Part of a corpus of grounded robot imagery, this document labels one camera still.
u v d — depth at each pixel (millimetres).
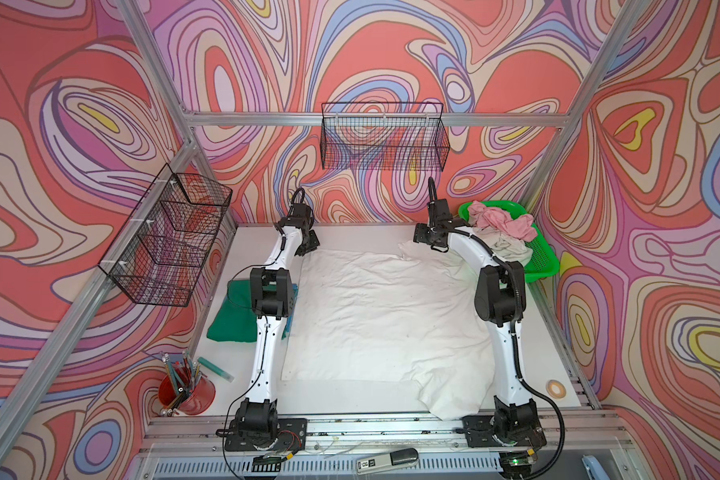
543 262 1017
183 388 730
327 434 750
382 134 954
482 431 722
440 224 824
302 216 941
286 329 734
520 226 1087
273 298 703
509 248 1044
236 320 886
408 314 947
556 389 804
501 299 621
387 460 665
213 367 842
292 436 719
